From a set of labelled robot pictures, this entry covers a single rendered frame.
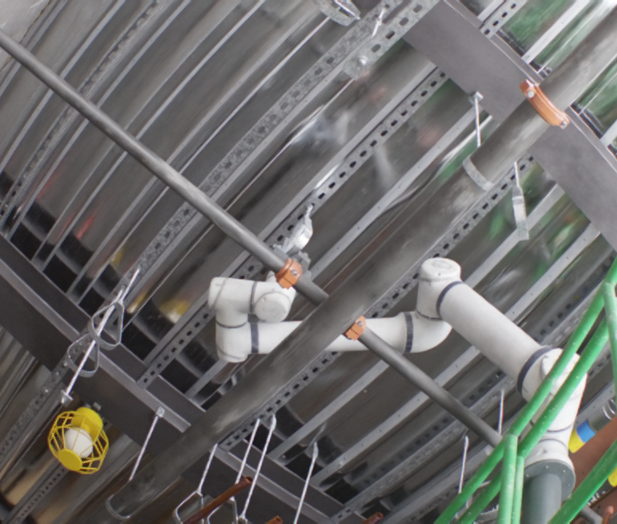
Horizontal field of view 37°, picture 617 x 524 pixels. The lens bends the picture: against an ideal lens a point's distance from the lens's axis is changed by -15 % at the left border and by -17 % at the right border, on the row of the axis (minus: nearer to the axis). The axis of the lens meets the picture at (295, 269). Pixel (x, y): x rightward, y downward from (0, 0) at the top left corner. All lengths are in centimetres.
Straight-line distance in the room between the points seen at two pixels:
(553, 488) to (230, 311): 110
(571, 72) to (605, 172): 84
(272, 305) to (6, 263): 140
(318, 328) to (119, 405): 132
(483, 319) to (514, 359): 18
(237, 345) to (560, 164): 111
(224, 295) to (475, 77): 96
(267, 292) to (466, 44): 93
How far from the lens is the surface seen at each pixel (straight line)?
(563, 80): 230
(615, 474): 335
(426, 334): 297
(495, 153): 236
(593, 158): 306
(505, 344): 268
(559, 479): 251
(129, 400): 372
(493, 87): 297
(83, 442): 359
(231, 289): 285
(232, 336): 291
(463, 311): 280
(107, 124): 260
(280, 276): 263
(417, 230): 245
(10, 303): 371
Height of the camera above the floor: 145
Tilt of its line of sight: 60 degrees up
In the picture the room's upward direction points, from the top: 20 degrees clockwise
